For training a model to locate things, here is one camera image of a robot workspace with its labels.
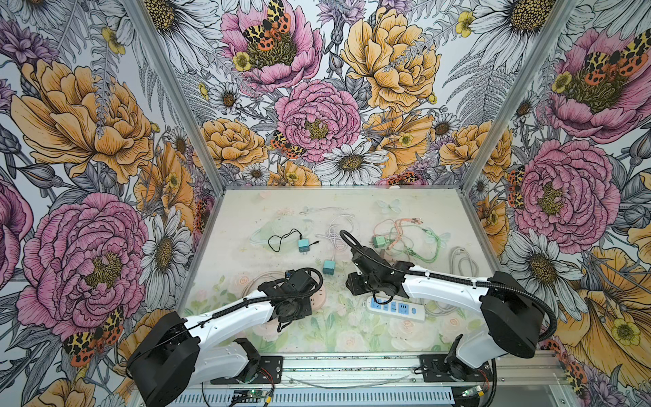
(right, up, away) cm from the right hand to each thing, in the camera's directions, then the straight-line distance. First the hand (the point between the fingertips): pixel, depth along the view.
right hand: (352, 289), depth 85 cm
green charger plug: (+11, +14, +15) cm, 24 cm away
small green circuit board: (-29, -24, -14) cm, 40 cm away
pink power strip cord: (-35, +2, +7) cm, 36 cm away
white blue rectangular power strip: (+15, -6, -1) cm, 16 cm away
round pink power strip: (-11, -3, 0) cm, 12 cm away
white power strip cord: (+26, -7, 0) cm, 26 cm away
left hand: (-17, -8, -2) cm, 19 cm away
